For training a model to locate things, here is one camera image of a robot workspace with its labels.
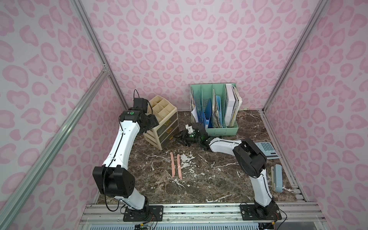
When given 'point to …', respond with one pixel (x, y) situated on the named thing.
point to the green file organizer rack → (214, 105)
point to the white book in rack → (230, 103)
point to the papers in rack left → (194, 118)
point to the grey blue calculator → (267, 148)
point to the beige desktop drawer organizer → (167, 115)
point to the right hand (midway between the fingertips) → (172, 138)
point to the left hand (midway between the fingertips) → (151, 122)
